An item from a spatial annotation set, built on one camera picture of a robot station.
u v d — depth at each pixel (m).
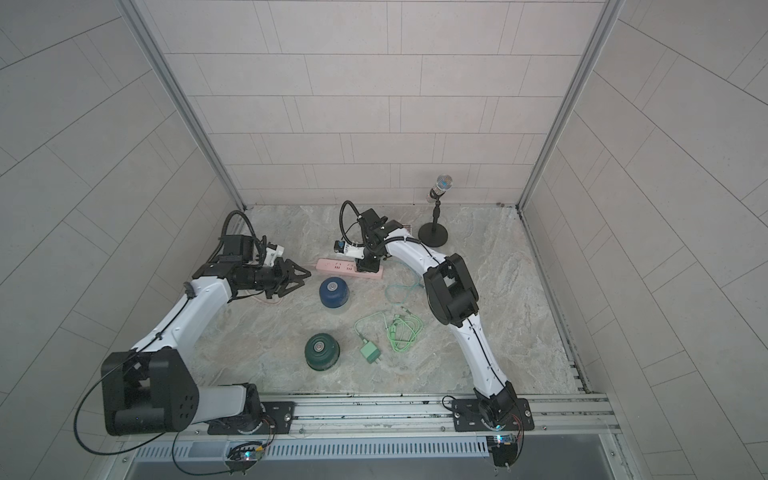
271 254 0.76
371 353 0.79
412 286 0.95
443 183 0.86
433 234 1.06
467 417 0.71
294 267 0.75
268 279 0.70
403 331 0.85
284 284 0.71
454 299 0.58
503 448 0.70
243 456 0.65
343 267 0.96
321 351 0.72
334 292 0.82
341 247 0.83
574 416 0.72
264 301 0.91
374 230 0.75
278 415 0.71
